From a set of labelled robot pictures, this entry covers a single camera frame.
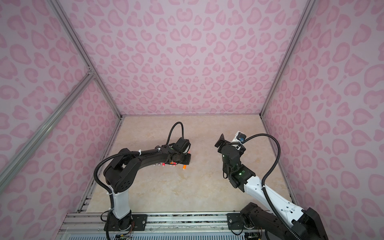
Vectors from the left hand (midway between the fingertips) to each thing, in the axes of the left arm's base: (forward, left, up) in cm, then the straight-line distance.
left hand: (190, 157), depth 94 cm
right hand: (0, -20, +22) cm, 30 cm away
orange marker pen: (-5, +3, -2) cm, 7 cm away
